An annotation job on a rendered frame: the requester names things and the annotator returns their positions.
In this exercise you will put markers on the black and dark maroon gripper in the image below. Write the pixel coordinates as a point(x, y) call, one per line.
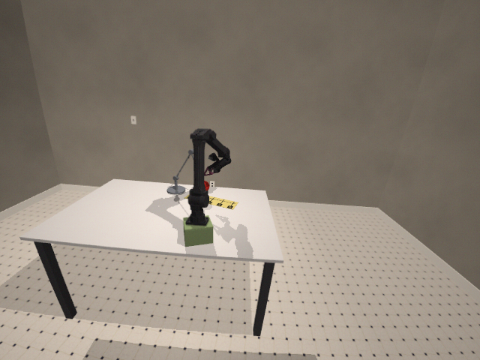
point(217, 169)

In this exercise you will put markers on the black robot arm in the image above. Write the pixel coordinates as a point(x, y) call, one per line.
point(199, 196)

